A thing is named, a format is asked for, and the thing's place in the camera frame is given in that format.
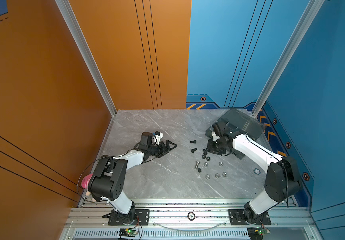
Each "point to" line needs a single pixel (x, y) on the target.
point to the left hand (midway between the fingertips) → (173, 147)
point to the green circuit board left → (127, 232)
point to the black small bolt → (199, 170)
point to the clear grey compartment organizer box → (241, 121)
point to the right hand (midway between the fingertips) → (206, 150)
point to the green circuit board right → (257, 233)
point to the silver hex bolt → (197, 163)
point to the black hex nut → (208, 158)
